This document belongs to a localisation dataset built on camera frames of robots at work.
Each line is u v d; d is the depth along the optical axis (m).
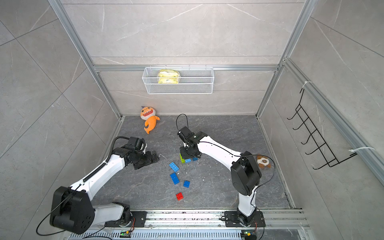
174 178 0.86
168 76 0.88
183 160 0.90
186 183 0.84
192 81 1.01
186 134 0.67
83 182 0.45
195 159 0.94
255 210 0.64
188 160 0.83
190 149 0.61
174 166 0.90
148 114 1.11
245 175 0.47
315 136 0.68
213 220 0.74
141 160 0.71
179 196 0.80
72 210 0.40
